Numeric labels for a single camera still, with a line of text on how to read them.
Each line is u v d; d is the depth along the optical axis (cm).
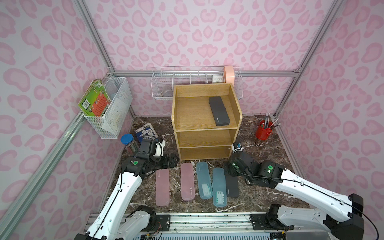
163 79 96
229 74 80
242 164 53
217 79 92
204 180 86
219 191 82
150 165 53
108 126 72
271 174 47
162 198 81
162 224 72
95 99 71
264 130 100
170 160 66
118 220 42
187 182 86
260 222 73
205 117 76
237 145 64
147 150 56
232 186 84
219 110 79
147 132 107
